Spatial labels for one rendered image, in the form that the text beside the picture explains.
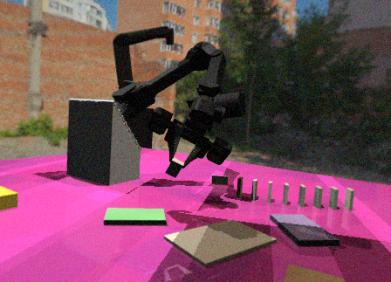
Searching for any yellow rectangular block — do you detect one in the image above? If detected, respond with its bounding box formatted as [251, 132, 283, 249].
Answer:
[0, 186, 18, 210]

